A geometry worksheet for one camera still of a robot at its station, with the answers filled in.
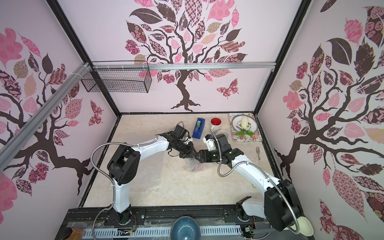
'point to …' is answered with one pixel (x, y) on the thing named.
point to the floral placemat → (235, 137)
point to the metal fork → (258, 151)
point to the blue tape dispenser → (198, 128)
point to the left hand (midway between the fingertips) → (198, 157)
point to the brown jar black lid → (73, 233)
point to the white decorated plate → (252, 125)
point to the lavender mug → (222, 135)
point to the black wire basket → (132, 76)
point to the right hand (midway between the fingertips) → (200, 155)
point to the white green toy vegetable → (244, 122)
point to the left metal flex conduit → (109, 177)
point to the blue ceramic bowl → (185, 228)
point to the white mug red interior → (215, 122)
